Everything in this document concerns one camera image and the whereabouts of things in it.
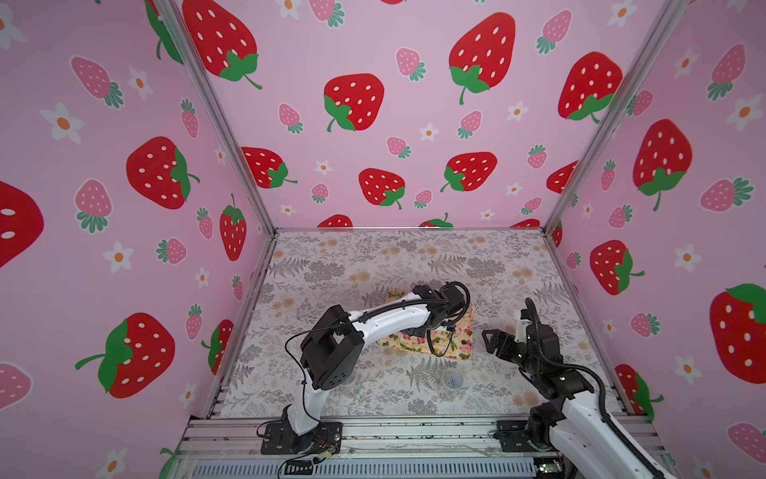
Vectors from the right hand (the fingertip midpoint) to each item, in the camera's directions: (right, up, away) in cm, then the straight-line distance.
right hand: (491, 337), depth 84 cm
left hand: (-23, +6, +5) cm, 24 cm away
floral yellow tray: (-9, -3, +7) cm, 12 cm away
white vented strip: (-7, -28, -13) cm, 32 cm away
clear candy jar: (-12, -11, -5) cm, 17 cm away
